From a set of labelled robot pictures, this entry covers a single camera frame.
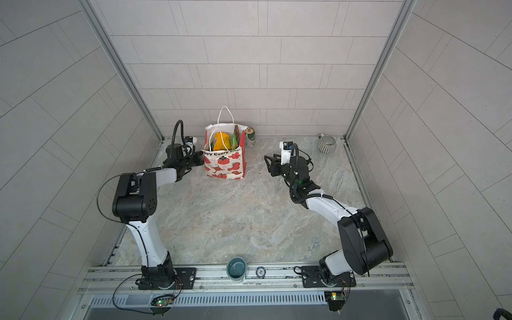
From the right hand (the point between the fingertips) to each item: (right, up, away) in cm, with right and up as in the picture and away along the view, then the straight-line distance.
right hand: (267, 156), depth 83 cm
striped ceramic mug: (+33, +7, +29) cm, 45 cm away
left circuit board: (-35, -48, -18) cm, 62 cm away
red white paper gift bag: (-17, -3, +5) cm, 18 cm away
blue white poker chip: (-3, -43, -10) cm, 44 cm away
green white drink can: (-9, +12, +23) cm, 27 cm away
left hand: (-27, +3, +16) cm, 31 cm away
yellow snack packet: (-22, +5, +4) cm, 23 cm away
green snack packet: (-14, +8, +3) cm, 17 cm away
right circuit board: (+23, -49, -15) cm, 56 cm away
